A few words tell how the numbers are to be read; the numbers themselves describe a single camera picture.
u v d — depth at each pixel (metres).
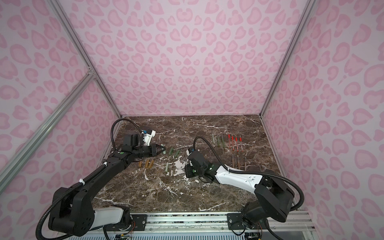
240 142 1.04
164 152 0.81
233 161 0.95
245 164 0.93
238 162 0.93
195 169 0.71
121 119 0.68
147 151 0.73
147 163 0.94
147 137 0.77
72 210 0.41
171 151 0.99
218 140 1.04
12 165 0.52
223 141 1.03
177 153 0.98
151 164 0.93
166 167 0.92
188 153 0.77
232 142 1.04
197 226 0.72
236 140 1.06
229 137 1.07
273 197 0.42
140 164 0.93
